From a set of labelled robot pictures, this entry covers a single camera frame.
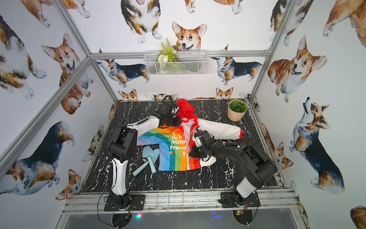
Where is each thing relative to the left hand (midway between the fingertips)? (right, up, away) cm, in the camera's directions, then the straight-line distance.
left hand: (184, 119), depth 99 cm
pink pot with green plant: (+37, +7, +1) cm, 38 cm away
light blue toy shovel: (-19, -22, -11) cm, 31 cm away
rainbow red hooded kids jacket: (-10, -18, -7) cm, 22 cm away
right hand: (+3, -21, -12) cm, 24 cm away
